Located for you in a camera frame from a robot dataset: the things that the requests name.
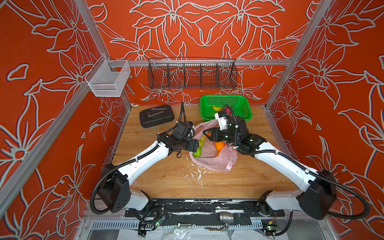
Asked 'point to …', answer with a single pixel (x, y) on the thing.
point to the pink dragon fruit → (227, 110)
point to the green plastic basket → (218, 101)
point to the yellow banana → (217, 108)
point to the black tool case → (156, 115)
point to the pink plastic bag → (209, 159)
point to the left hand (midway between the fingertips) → (193, 141)
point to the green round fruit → (198, 153)
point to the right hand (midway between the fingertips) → (204, 130)
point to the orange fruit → (219, 145)
